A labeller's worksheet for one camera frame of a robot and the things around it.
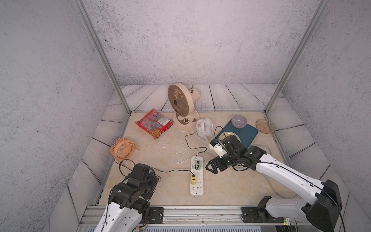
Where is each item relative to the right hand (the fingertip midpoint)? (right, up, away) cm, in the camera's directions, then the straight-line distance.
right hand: (212, 164), depth 75 cm
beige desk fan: (-17, +35, +18) cm, 43 cm away
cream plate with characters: (+14, +13, +30) cm, 36 cm away
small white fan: (-2, +17, +21) cm, 27 cm away
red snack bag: (-37, +21, +32) cm, 54 cm away
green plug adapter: (-7, -3, +8) cm, 11 cm away
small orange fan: (-52, +6, +13) cm, 54 cm away
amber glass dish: (+46, +18, +37) cm, 61 cm away
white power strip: (-7, -15, +4) cm, 17 cm away
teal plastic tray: (+30, +13, +31) cm, 45 cm away
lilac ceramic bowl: (+25, +22, +35) cm, 49 cm away
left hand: (-26, -9, 0) cm, 27 cm away
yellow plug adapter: (-10, -10, +4) cm, 14 cm away
